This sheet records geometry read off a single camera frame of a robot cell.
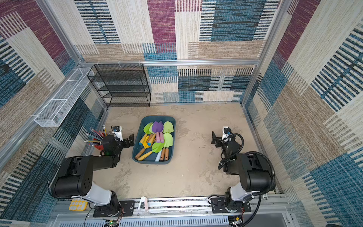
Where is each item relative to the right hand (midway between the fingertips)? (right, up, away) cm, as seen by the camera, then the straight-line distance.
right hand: (221, 132), depth 91 cm
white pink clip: (-45, -35, -17) cm, 60 cm away
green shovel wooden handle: (-47, -4, +5) cm, 48 cm away
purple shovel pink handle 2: (-41, +3, +11) cm, 42 cm away
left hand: (-61, -2, +3) cm, 62 cm away
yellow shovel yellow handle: (-50, -8, +3) cm, 50 cm away
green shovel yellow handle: (-42, -10, +3) cm, 43 cm away
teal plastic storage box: (-46, -17, -1) cm, 49 cm away
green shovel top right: (-36, +2, +13) cm, 38 cm away
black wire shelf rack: (-71, +34, +17) cm, 80 cm away
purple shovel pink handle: (-43, +2, +12) cm, 45 cm away
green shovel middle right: (-34, -7, +2) cm, 35 cm away
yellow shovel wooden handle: (-52, -7, +2) cm, 53 cm away
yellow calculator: (-79, -36, -17) cm, 88 cm away
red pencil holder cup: (-76, -2, -2) cm, 76 cm away
